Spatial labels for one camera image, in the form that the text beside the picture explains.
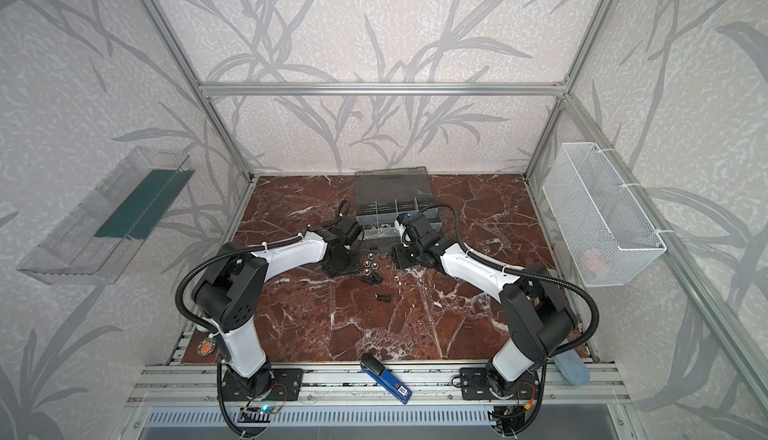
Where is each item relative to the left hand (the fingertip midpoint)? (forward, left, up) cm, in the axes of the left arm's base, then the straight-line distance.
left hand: (357, 261), depth 94 cm
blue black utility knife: (-33, -11, +4) cm, 35 cm away
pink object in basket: (-9, -62, +20) cm, 65 cm away
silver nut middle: (-3, -3, -1) cm, 4 cm away
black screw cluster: (-5, -6, 0) cm, 8 cm away
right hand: (+2, -13, +8) cm, 15 cm away
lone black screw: (-11, -9, -1) cm, 14 cm away
